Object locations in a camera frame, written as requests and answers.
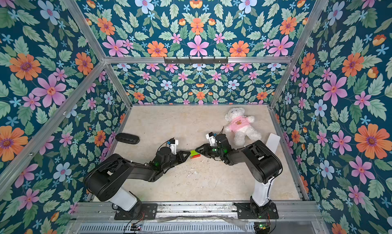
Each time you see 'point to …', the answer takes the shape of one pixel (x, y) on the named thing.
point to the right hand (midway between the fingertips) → (197, 151)
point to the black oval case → (127, 138)
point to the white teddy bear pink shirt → (239, 124)
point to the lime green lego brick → (193, 153)
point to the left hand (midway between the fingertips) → (191, 153)
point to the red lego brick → (195, 156)
